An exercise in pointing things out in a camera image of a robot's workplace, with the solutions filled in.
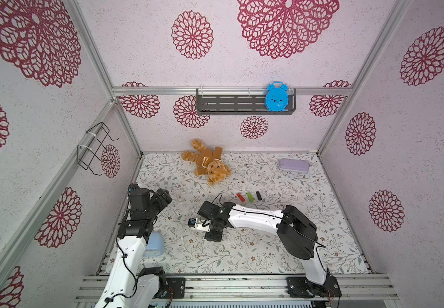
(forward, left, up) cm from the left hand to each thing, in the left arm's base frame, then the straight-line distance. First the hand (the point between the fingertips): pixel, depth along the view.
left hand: (162, 197), depth 81 cm
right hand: (-9, -18, -14) cm, 25 cm away
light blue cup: (-18, +1, -8) cm, 19 cm away
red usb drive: (+10, -35, -17) cm, 40 cm away
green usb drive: (+10, -40, -17) cm, 44 cm away
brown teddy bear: (+27, -18, -9) cm, 34 cm away
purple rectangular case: (+30, -68, -15) cm, 76 cm away
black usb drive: (+11, -44, -17) cm, 49 cm away
